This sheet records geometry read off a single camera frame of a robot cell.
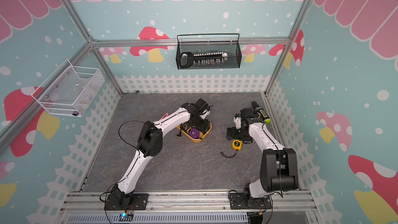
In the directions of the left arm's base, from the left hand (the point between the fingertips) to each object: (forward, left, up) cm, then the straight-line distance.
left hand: (203, 127), depth 98 cm
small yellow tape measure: (-11, -21, -1) cm, 23 cm away
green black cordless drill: (+10, -38, +3) cm, 40 cm away
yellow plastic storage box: (-8, 0, +2) cm, 8 cm away
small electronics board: (-47, +36, -5) cm, 59 cm away
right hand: (-8, -19, +5) cm, 21 cm away
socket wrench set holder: (+26, +10, +33) cm, 43 cm away
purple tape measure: (-3, +5, -1) cm, 6 cm away
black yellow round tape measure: (0, +11, +2) cm, 11 cm away
